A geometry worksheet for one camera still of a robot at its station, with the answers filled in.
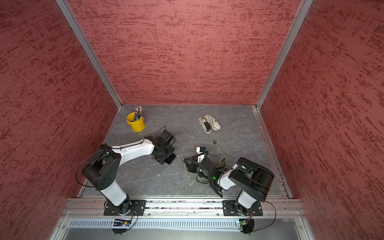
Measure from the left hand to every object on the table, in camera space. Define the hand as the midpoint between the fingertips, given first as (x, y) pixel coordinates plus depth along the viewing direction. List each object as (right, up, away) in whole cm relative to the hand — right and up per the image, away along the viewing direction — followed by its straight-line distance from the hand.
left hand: (170, 157), depth 91 cm
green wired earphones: (+32, -2, -1) cm, 32 cm away
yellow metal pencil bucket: (-26, +19, +11) cm, 34 cm away
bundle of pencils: (-22, +29, +4) cm, 37 cm away
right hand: (+9, -2, -7) cm, 11 cm away
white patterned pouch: (+28, +21, +16) cm, 39 cm away
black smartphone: (+1, 0, -4) cm, 4 cm away
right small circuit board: (+39, -27, -19) cm, 51 cm away
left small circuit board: (-21, -28, -19) cm, 39 cm away
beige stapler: (+22, +20, +14) cm, 33 cm away
